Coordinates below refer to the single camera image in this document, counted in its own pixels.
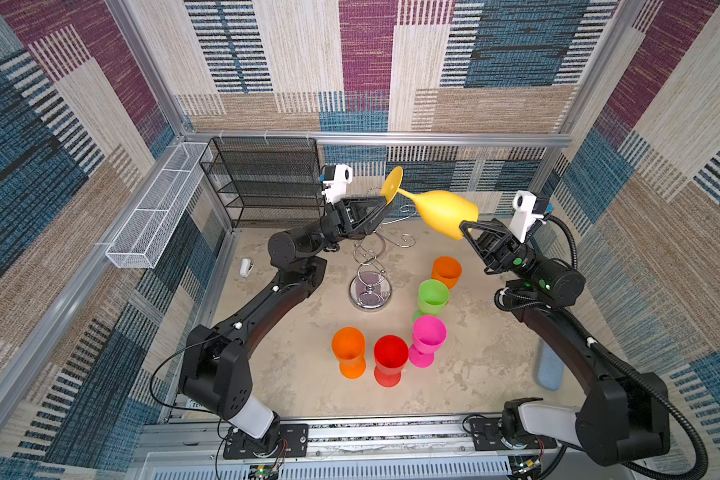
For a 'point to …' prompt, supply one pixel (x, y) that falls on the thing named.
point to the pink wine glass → (429, 335)
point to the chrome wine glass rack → (370, 288)
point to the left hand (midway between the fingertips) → (389, 210)
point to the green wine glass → (433, 295)
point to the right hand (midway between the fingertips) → (458, 230)
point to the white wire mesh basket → (148, 233)
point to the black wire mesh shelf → (267, 182)
